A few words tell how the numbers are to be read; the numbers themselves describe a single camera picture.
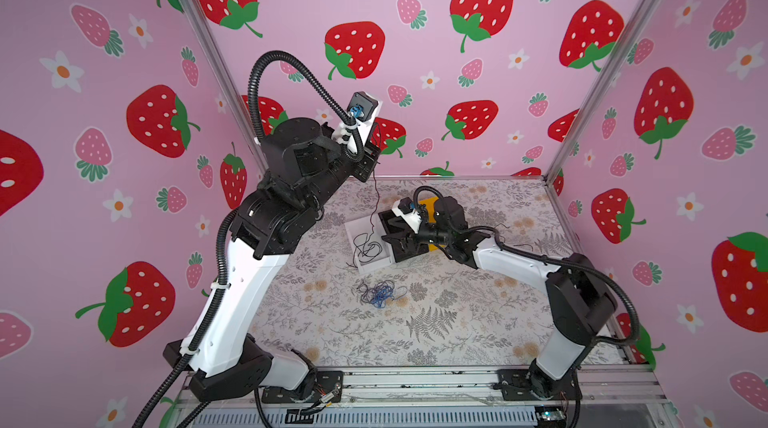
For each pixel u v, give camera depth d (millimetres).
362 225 1043
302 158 345
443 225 687
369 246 1003
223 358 365
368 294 900
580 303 465
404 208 693
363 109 388
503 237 1020
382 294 881
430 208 695
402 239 726
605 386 762
